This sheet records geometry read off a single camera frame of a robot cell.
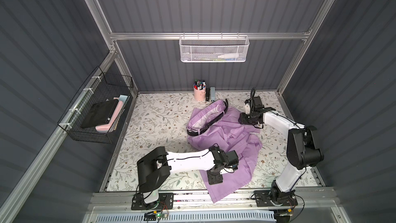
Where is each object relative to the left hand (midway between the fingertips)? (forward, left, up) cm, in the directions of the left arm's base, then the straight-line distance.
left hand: (214, 176), depth 77 cm
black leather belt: (+26, +12, -1) cm, 29 cm away
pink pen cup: (+55, +7, +2) cm, 56 cm away
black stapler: (+58, +2, -1) cm, 58 cm away
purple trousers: (+20, -19, +1) cm, 28 cm away
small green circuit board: (-15, +25, -3) cm, 30 cm away
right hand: (+32, -19, +3) cm, 38 cm away
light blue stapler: (+58, -2, +1) cm, 58 cm away
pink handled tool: (+12, +47, +27) cm, 56 cm away
